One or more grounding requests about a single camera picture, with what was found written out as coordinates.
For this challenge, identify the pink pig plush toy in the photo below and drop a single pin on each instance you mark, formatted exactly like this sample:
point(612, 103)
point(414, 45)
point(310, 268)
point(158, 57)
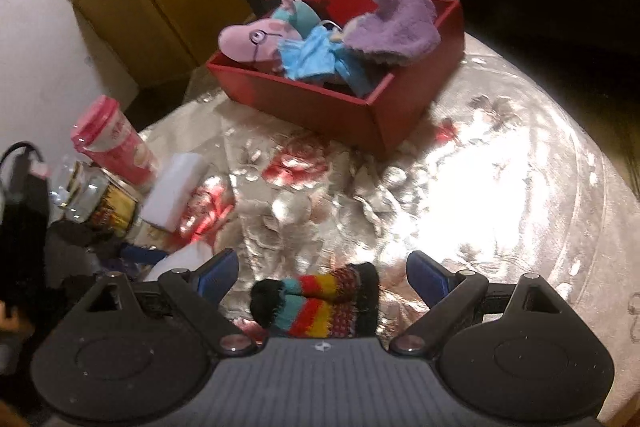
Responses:
point(245, 42)

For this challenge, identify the white cloth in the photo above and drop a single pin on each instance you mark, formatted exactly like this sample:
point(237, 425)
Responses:
point(185, 257)

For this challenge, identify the striped knitted glove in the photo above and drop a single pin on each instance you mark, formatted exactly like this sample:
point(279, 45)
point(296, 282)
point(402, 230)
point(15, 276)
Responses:
point(320, 319)

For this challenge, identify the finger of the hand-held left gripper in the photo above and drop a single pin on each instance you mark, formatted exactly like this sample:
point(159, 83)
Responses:
point(142, 253)

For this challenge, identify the floral tablecloth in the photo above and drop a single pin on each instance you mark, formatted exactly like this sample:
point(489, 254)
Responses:
point(500, 207)

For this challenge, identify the white sponge block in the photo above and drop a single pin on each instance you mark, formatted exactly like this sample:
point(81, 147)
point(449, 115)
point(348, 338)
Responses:
point(172, 192)

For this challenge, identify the colourful striped knitted sock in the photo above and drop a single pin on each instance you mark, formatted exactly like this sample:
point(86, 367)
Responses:
point(325, 284)

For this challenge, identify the red cardboard box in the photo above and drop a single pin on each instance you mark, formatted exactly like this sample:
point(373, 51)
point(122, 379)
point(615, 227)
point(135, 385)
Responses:
point(320, 112)

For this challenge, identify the glass jar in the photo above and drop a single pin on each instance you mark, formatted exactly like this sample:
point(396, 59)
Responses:
point(110, 207)

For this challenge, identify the pink lid plastic jar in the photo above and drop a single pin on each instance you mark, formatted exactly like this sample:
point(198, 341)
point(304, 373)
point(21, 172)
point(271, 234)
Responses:
point(120, 147)

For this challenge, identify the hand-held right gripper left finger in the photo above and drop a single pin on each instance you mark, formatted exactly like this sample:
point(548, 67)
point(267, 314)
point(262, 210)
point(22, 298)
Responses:
point(217, 274)

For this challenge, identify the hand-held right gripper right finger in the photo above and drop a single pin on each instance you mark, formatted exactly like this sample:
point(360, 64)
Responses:
point(427, 277)

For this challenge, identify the blue face mask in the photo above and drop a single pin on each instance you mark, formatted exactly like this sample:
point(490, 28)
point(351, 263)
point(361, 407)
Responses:
point(352, 74)
point(310, 57)

